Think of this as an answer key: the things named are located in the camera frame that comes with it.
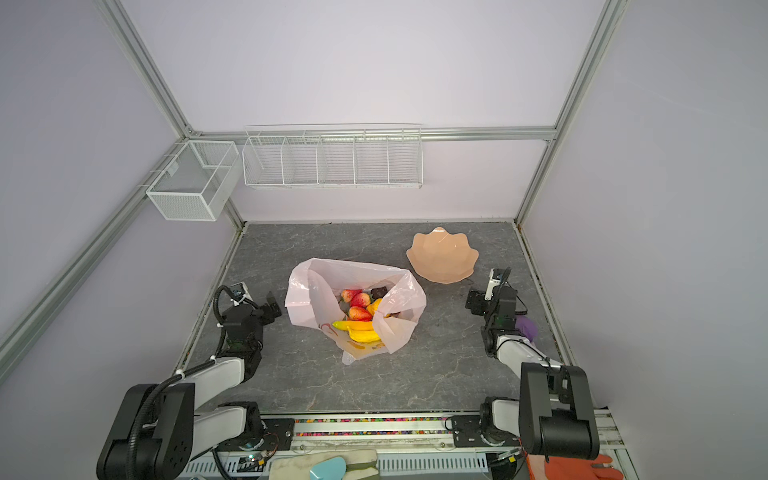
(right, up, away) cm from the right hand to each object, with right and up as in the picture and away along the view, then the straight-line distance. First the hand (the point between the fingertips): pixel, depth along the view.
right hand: (486, 288), depth 91 cm
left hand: (-70, -3, -3) cm, 70 cm away
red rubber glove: (+13, -39, -22) cm, 47 cm away
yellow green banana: (-37, -14, -4) cm, 40 cm away
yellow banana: (-40, -10, -4) cm, 42 cm away
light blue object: (-43, -39, -22) cm, 62 cm away
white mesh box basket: (-91, +34, +4) cm, 97 cm away
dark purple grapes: (-34, -2, +3) cm, 34 cm away
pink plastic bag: (-46, +2, -27) cm, 54 cm away
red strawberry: (-39, -4, +2) cm, 40 cm away
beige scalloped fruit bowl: (-11, +9, +17) cm, 22 cm away
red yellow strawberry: (-43, -2, +3) cm, 43 cm away
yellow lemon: (-35, -6, +2) cm, 36 cm away
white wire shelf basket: (-32, +45, +11) cm, 56 cm away
